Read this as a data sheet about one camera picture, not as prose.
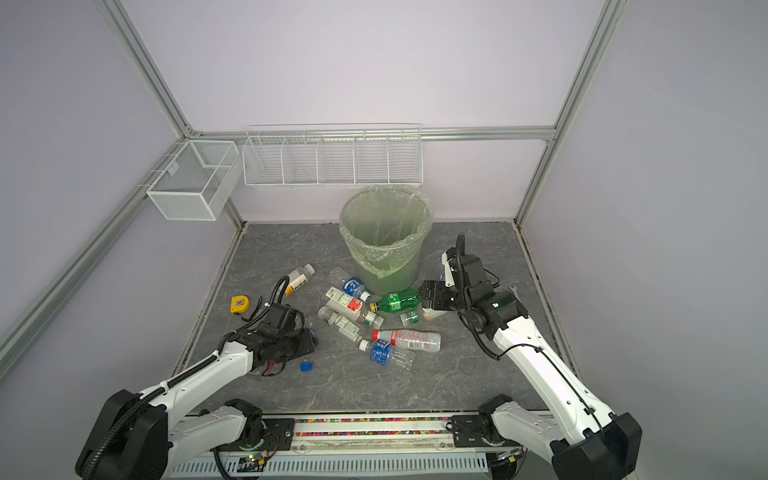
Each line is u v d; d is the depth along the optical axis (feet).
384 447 2.42
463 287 1.83
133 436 1.29
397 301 3.01
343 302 2.99
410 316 2.99
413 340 2.77
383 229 3.36
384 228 3.35
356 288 3.11
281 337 2.33
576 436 1.26
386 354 2.65
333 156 3.42
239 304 3.16
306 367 2.71
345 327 2.84
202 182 3.34
